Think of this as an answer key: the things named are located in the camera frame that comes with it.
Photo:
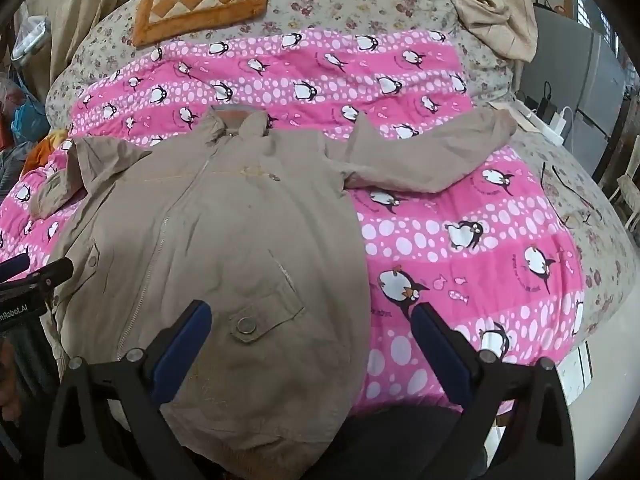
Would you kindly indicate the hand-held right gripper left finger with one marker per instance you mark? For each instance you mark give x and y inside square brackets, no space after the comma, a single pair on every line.
[187,345]

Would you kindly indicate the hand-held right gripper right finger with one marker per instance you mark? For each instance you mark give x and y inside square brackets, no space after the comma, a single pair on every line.
[440,355]

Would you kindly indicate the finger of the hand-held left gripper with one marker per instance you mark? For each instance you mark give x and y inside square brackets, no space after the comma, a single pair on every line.
[12,267]
[50,271]

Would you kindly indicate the beige zip jacket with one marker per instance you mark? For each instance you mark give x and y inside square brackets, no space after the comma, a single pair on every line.
[225,235]

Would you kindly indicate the pink penguin print blanket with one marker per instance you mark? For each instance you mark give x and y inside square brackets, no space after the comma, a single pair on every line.
[450,260]

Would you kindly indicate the blue plastic bag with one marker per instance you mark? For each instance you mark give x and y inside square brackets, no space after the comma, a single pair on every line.
[30,115]

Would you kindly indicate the black eyeglasses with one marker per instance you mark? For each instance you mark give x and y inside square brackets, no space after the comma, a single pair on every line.
[556,176]

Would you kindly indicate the clear plastic bag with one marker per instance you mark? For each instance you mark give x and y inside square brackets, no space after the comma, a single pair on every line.
[30,40]

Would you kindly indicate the white power strip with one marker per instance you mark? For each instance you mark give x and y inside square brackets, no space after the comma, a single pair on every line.
[537,122]

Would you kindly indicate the wooden chair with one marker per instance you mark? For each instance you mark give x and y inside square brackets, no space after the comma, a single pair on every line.
[627,185]

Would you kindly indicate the black power adapter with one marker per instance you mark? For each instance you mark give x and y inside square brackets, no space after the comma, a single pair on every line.
[542,105]

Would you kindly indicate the beige curtain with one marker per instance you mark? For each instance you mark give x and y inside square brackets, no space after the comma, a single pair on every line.
[75,0]

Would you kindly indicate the grey refrigerator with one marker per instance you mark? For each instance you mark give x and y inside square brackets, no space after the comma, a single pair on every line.
[595,75]

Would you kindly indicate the beige crumpled cloth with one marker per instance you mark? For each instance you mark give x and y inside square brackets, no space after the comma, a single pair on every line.
[500,10]

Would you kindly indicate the floral bedsheet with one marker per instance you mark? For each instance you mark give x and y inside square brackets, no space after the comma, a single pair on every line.
[350,0]

